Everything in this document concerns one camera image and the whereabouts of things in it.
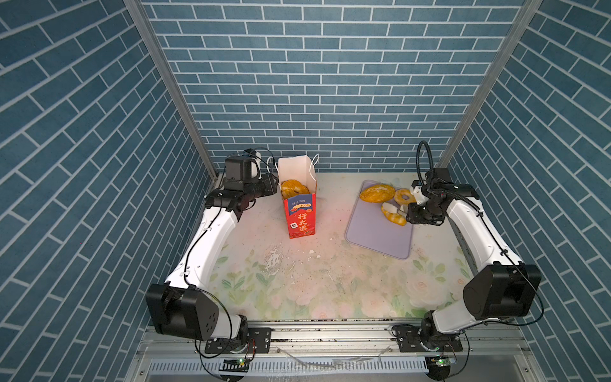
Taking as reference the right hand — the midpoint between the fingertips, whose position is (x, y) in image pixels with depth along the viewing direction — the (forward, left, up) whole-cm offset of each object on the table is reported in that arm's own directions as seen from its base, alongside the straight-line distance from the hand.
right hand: (412, 214), depth 84 cm
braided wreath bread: (+11, +46, -2) cm, 47 cm away
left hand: (+2, +48, +13) cm, 50 cm away
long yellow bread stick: (+9, +1, -16) cm, 18 cm away
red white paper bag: (+18, +44, -4) cm, 48 cm away
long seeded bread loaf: (+21, +9, -13) cm, 26 cm away
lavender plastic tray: (+6, +12, -19) cm, 23 cm away
